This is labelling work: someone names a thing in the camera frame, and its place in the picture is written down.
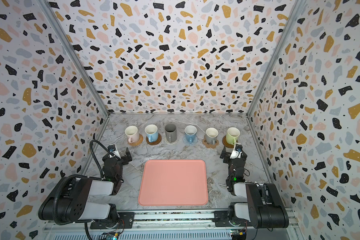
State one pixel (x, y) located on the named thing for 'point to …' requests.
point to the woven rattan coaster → (137, 143)
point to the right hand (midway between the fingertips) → (234, 145)
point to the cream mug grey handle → (211, 134)
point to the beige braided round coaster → (172, 143)
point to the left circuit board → (113, 235)
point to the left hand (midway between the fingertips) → (120, 147)
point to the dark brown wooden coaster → (153, 143)
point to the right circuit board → (238, 234)
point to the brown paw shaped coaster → (204, 141)
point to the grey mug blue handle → (190, 133)
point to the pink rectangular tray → (170, 182)
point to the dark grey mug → (171, 133)
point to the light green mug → (232, 134)
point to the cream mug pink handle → (132, 133)
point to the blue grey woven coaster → (186, 142)
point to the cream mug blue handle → (152, 132)
